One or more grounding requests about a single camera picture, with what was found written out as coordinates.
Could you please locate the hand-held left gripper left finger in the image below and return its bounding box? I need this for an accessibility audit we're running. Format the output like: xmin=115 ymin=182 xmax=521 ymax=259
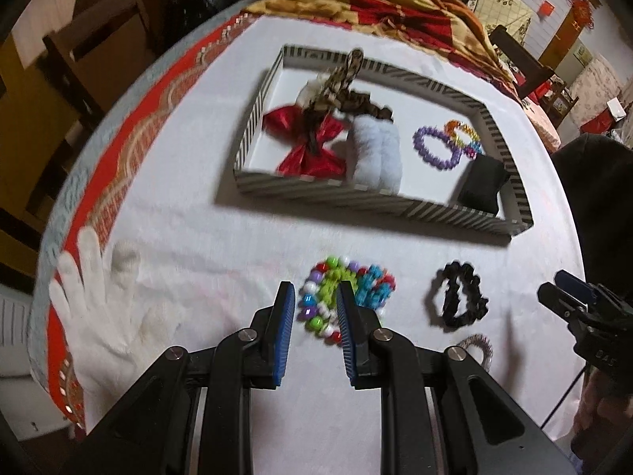
xmin=64 ymin=281 xmax=298 ymax=475

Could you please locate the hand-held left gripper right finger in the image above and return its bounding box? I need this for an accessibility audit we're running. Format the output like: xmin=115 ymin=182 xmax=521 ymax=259
xmin=336 ymin=281 xmax=577 ymax=475

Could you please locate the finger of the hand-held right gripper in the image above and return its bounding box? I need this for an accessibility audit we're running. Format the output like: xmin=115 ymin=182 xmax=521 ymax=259
xmin=554 ymin=270 xmax=594 ymax=304
xmin=538 ymin=282 xmax=582 ymax=322

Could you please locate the multicolour large bead bracelet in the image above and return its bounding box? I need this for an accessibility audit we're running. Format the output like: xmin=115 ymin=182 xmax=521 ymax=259
xmin=296 ymin=256 xmax=396 ymax=347

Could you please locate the green bead bracelet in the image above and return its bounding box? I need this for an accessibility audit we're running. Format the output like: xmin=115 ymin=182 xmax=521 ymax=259
xmin=316 ymin=266 xmax=358 ymax=305

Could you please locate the blue bead bracelet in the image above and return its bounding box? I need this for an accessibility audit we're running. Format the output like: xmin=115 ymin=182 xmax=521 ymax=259
xmin=355 ymin=263 xmax=397 ymax=308

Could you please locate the black small cushion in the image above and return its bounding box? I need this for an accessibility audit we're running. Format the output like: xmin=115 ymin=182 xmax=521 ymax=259
xmin=457 ymin=156 xmax=511 ymax=216

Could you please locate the striped shallow cardboard box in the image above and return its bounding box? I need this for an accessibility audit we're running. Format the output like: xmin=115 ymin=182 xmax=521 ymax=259
xmin=232 ymin=44 xmax=535 ymax=237

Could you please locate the rainbow bead bracelet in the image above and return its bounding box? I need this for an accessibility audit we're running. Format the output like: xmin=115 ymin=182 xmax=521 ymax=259
xmin=444 ymin=120 xmax=483 ymax=159

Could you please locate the white fluffy scrunchie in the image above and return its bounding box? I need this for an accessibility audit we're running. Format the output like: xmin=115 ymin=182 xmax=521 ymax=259
xmin=343 ymin=115 xmax=404 ymax=194

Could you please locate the purple bead bracelet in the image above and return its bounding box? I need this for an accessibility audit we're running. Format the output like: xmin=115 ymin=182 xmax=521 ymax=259
xmin=413 ymin=125 xmax=463 ymax=170

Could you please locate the red satin hair bow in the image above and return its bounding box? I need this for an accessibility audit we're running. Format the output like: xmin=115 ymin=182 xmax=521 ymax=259
xmin=262 ymin=105 xmax=349 ymax=178

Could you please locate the brown leopard scrunchie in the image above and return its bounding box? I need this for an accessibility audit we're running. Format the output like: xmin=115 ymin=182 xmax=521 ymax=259
xmin=339 ymin=89 xmax=395 ymax=124

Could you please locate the cream fluffy hair tie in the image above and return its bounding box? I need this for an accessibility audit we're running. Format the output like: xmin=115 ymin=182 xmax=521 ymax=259
xmin=297 ymin=79 xmax=342 ymax=110

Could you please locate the leopard print hair ribbon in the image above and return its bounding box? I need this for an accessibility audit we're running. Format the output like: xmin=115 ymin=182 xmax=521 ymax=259
xmin=316 ymin=48 xmax=368 ymax=110

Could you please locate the person's right hand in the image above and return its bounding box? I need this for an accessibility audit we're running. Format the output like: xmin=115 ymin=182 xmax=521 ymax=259
xmin=571 ymin=369 xmax=633 ymax=461

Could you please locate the person's black jacket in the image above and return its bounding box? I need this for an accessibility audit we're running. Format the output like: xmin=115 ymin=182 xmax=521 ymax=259
xmin=550 ymin=133 xmax=633 ymax=308

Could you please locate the black scrunchie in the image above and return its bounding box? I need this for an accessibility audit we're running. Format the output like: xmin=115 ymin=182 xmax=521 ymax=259
xmin=426 ymin=260 xmax=490 ymax=330

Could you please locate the white tablecloth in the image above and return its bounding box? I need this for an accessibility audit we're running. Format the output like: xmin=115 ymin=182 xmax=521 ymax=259
xmin=74 ymin=12 xmax=587 ymax=475

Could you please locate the red shopping bag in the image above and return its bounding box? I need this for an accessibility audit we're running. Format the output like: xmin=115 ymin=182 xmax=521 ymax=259
xmin=581 ymin=111 xmax=614 ymax=134

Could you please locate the white knit glove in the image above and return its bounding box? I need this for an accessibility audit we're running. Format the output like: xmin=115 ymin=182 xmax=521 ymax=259
xmin=48 ymin=226 xmax=179 ymax=407

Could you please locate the floral curtain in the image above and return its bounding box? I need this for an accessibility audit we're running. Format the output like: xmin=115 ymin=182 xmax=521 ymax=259
xmin=569 ymin=54 xmax=624 ymax=129

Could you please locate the dark wooden chair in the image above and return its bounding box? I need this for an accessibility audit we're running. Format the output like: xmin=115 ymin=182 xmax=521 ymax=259
xmin=489 ymin=25 xmax=555 ymax=100

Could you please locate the red patterned tablecloth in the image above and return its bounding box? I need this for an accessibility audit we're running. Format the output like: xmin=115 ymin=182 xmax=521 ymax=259
xmin=27 ymin=15 xmax=253 ymax=426

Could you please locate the white radiator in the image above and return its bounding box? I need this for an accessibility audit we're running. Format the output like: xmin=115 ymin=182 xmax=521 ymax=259
xmin=0 ymin=282 xmax=35 ymax=347

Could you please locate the cream floral cloth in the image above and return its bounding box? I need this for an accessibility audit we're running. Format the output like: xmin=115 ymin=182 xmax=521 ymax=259
xmin=465 ymin=0 xmax=535 ymax=48

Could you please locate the red yellow patterned blanket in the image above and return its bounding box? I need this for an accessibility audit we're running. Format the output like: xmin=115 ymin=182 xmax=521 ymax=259
xmin=247 ymin=0 xmax=515 ymax=90

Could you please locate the brown wooden chair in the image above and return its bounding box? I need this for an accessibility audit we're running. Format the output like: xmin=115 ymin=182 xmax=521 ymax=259
xmin=42 ymin=0 xmax=154 ymax=124

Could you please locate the black cable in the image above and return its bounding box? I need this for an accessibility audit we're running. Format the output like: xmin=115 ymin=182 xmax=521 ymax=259
xmin=541 ymin=366 xmax=585 ymax=429

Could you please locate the beige hair tie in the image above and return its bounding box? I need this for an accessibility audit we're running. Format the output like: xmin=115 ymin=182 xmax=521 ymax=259
xmin=455 ymin=334 xmax=495 ymax=372

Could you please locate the red knot wall decoration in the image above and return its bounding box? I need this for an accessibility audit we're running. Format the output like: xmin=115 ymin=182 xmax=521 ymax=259
xmin=566 ymin=0 xmax=601 ymax=33

